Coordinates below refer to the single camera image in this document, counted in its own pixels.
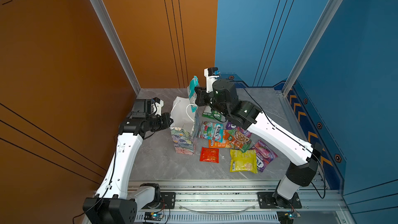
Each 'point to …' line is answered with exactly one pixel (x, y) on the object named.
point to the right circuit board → (285, 216)
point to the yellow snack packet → (243, 162)
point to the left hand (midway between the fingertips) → (173, 119)
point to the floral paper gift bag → (184, 126)
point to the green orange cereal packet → (237, 139)
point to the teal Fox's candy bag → (211, 131)
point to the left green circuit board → (156, 216)
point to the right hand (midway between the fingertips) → (192, 88)
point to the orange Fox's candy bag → (213, 143)
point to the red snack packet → (210, 154)
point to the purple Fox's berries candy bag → (265, 155)
